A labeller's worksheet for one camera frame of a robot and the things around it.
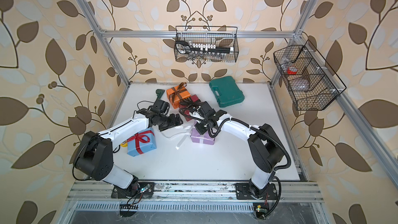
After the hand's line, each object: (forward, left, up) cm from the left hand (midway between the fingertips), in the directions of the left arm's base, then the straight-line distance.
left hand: (175, 121), depth 88 cm
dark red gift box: (+19, -11, -3) cm, 22 cm away
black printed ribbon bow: (+16, -6, -2) cm, 17 cm away
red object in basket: (+18, -62, +24) cm, 69 cm away
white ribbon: (-5, -4, -10) cm, 12 cm away
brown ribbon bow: (+24, +2, -1) cm, 24 cm away
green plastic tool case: (+29, -32, -6) cm, 44 cm away
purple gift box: (-9, -17, -3) cm, 20 cm away
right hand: (-1, -14, -3) cm, 14 cm away
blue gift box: (-12, +16, -2) cm, 20 cm away
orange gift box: (+24, +8, -2) cm, 25 cm away
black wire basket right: (+6, -68, +25) cm, 73 cm away
